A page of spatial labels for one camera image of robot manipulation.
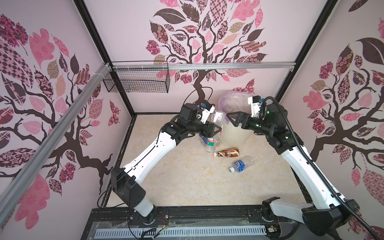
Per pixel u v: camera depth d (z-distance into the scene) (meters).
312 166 0.43
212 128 0.63
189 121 0.55
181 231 0.70
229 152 0.92
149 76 0.95
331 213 0.36
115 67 0.90
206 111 0.63
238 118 0.58
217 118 0.65
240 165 0.85
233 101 0.96
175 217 0.75
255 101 0.60
